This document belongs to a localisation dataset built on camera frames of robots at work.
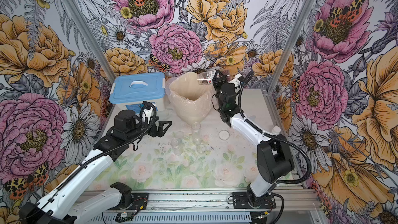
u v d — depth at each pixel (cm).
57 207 39
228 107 65
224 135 97
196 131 81
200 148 92
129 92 97
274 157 45
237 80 72
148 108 65
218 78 75
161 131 65
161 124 64
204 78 84
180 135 98
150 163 87
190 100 81
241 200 74
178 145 92
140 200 74
